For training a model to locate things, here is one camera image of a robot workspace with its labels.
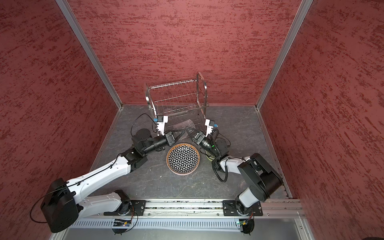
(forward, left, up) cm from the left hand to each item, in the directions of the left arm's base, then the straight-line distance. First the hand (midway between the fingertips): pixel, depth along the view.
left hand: (185, 134), depth 70 cm
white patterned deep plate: (-1, +2, -26) cm, 27 cm away
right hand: (+3, 0, -2) cm, 4 cm away
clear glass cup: (+7, +1, -2) cm, 7 cm away
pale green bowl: (-5, -13, -12) cm, 18 cm away
